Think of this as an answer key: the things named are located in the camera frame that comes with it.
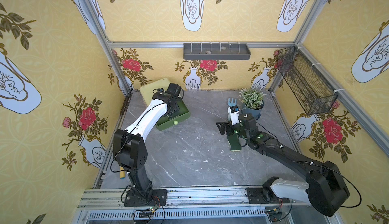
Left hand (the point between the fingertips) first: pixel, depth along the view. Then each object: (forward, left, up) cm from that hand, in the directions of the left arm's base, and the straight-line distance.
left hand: (173, 108), depth 89 cm
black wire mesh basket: (+1, -78, +11) cm, 79 cm away
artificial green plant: (+5, -48, +2) cm, 48 cm away
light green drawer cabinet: (+11, +16, +4) cm, 20 cm away
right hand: (-10, -28, 0) cm, 30 cm away
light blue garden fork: (+14, -40, -14) cm, 45 cm away
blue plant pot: (+2, -52, -8) cm, 53 cm away
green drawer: (-11, +4, +3) cm, 12 cm away
